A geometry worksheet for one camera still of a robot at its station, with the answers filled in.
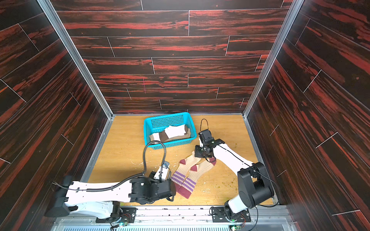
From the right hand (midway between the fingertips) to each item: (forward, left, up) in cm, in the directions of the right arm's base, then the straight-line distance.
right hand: (200, 151), depth 90 cm
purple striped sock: (-8, +10, -6) cm, 14 cm away
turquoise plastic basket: (+24, +32, -1) cm, 39 cm away
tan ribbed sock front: (+14, +9, -2) cm, 17 cm away
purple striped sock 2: (-20, +7, -7) cm, 22 cm away
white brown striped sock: (+16, +21, -1) cm, 27 cm away
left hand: (-21, +19, +5) cm, 28 cm away
